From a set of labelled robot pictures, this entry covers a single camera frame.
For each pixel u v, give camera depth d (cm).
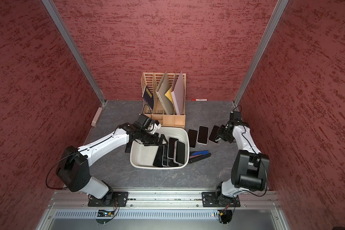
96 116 109
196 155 88
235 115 70
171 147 90
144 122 67
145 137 70
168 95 89
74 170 43
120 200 74
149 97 112
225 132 76
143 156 89
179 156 88
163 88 92
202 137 98
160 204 74
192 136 97
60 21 76
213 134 102
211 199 74
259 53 90
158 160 85
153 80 107
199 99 125
